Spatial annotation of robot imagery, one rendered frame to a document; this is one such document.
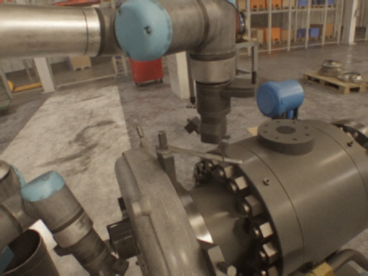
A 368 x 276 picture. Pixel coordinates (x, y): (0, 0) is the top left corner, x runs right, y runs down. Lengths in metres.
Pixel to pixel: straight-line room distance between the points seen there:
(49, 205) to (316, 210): 0.75
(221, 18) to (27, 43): 0.31
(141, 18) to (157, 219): 0.41
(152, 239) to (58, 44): 0.43
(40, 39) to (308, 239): 0.84
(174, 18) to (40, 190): 0.43
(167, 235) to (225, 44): 0.41
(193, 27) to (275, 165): 0.56
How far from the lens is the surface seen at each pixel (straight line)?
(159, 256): 0.56
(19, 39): 0.43
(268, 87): 1.12
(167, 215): 0.56
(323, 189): 0.88
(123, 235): 0.74
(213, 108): 0.49
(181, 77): 4.45
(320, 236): 0.89
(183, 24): 0.38
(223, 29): 0.45
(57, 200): 0.58
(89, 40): 0.46
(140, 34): 0.36
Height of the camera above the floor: 1.32
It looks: 26 degrees down
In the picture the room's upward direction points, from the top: 7 degrees counter-clockwise
